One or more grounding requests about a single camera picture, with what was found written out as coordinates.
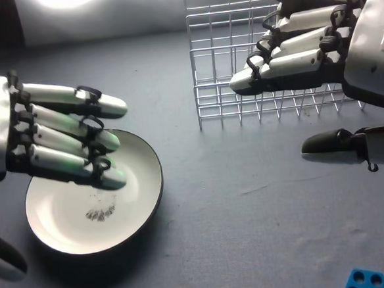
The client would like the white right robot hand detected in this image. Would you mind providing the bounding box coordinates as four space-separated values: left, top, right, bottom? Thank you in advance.
223 0 384 183

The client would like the white ceramic plate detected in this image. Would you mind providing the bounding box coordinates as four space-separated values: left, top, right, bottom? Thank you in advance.
24 172 170 267
19 124 169 262

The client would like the white backdrop sheet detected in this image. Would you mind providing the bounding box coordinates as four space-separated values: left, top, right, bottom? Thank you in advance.
16 0 303 51

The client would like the grey table cloth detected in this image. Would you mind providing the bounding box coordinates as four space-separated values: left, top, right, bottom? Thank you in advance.
0 14 384 288

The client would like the blue pentagon toy block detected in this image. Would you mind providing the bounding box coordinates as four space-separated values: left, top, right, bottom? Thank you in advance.
341 257 384 288

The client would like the silver wire dish rack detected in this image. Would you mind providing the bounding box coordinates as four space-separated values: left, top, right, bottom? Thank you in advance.
183 0 368 132

